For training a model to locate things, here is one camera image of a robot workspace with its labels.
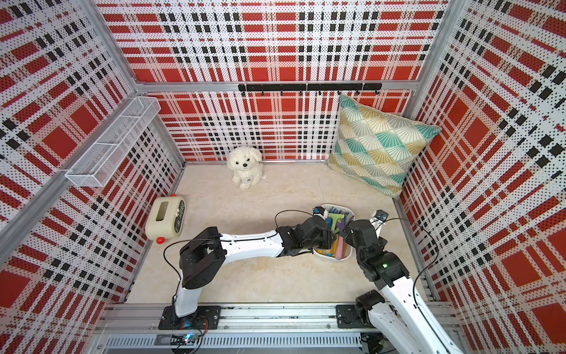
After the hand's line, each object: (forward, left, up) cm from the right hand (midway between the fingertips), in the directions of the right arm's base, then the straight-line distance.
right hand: (362, 228), depth 76 cm
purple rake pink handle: (-1, +6, -9) cm, 11 cm away
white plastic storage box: (+12, +1, -11) cm, 16 cm away
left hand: (0, +8, -7) cm, 10 cm away
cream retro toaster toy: (+9, +77, -7) cm, 78 cm away
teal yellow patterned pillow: (+33, -11, +8) cm, 35 cm away
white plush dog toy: (+34, +46, 0) cm, 57 cm away
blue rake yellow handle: (-6, +11, -7) cm, 15 cm away
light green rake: (+7, +8, -4) cm, 12 cm away
